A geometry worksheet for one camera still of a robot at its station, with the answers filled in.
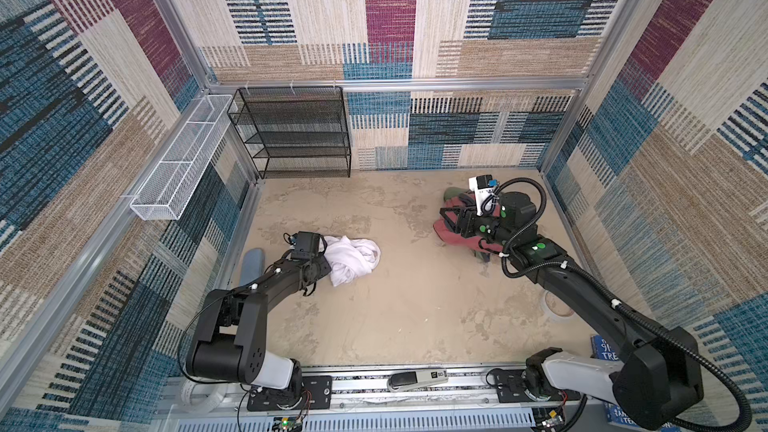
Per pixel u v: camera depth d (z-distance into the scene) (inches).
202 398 28.7
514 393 28.7
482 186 26.7
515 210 23.1
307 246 29.3
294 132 42.9
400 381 28.1
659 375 15.6
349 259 34.9
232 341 17.2
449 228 28.6
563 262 20.8
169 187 28.1
